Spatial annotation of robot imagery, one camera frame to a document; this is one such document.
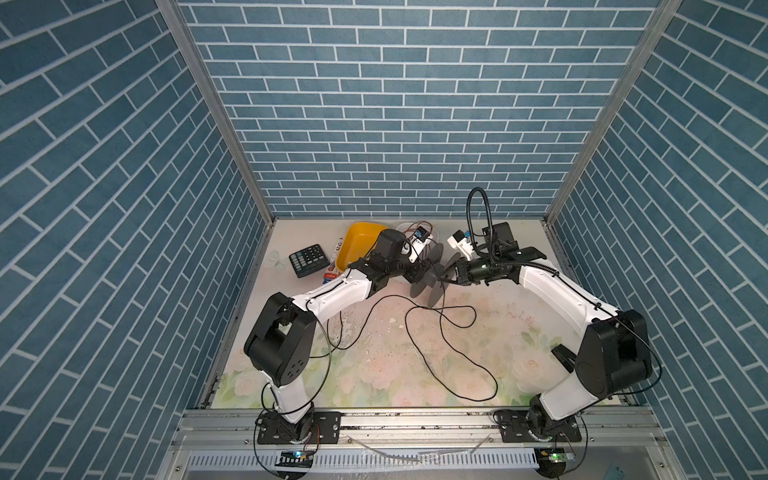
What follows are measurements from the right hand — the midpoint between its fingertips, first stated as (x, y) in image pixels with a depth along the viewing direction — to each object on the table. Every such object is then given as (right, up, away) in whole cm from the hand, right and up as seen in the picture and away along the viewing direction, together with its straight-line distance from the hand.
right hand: (438, 275), depth 81 cm
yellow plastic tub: (-27, +9, +30) cm, 41 cm away
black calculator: (-43, +3, +24) cm, 49 cm away
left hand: (-3, +4, +6) cm, 8 cm away
